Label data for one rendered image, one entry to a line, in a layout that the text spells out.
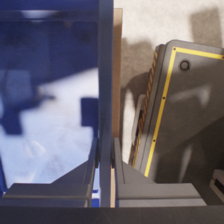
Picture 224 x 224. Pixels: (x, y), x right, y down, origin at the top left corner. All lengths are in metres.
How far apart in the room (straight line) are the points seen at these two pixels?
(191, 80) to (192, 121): 0.15
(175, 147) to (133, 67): 0.45
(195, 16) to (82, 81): 0.83
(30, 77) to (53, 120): 0.07
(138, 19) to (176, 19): 0.19
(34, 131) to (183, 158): 0.55
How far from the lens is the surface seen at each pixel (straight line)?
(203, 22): 1.00
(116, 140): 0.15
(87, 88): 0.23
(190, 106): 0.62
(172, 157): 0.67
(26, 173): 0.32
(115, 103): 0.39
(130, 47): 0.87
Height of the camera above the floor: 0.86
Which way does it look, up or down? 75 degrees down
